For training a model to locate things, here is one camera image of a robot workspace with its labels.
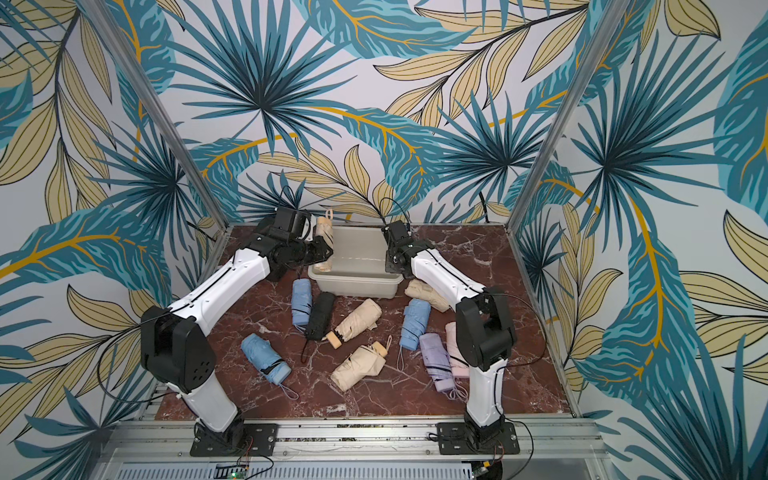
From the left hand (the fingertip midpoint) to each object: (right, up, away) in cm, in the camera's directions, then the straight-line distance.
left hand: (330, 255), depth 85 cm
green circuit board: (-22, -52, -13) cm, 58 cm away
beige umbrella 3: (+26, -11, +10) cm, 30 cm away
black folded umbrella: (-5, -18, +6) cm, 20 cm away
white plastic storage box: (+6, -4, +24) cm, 25 cm away
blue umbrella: (-18, -28, -2) cm, 33 cm away
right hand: (+20, -2, +9) cm, 22 cm away
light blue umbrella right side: (+25, -19, +7) cm, 32 cm away
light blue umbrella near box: (-11, -15, +9) cm, 20 cm away
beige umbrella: (+7, -20, +5) cm, 22 cm away
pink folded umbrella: (+36, -31, -2) cm, 47 cm away
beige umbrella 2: (+10, -30, -3) cm, 31 cm away
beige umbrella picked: (-1, +8, -1) cm, 8 cm away
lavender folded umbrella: (+31, -31, -2) cm, 43 cm away
